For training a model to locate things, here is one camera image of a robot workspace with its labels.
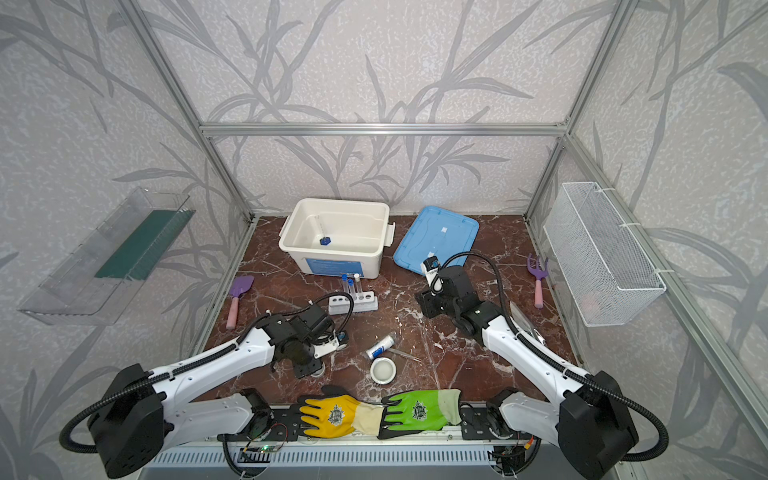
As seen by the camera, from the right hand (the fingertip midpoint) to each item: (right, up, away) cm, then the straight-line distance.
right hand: (423, 282), depth 84 cm
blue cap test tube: (-21, -2, +3) cm, 21 cm away
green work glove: (-3, -32, -9) cm, 33 cm away
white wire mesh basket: (+37, +4, -22) cm, 43 cm away
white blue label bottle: (-12, -18, +1) cm, 22 cm away
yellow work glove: (-22, -32, -10) cm, 40 cm away
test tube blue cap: (-23, +1, 0) cm, 23 cm away
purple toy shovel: (-61, -3, +15) cm, 63 cm away
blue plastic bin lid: (+9, +15, +32) cm, 36 cm away
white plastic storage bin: (-32, +14, +31) cm, 47 cm away
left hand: (-29, -19, -1) cm, 35 cm away
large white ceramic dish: (-11, -24, -1) cm, 27 cm away
